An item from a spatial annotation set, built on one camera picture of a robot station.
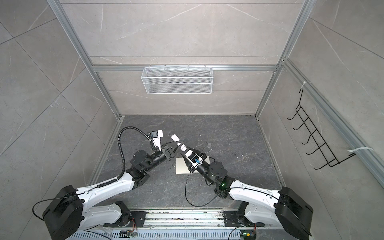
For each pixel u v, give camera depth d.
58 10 0.69
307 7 0.69
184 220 0.75
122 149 0.58
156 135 0.63
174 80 1.01
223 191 0.57
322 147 0.63
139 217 0.73
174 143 0.66
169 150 0.63
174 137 0.67
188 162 0.64
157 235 0.70
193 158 0.56
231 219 0.73
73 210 0.40
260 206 0.47
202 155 0.65
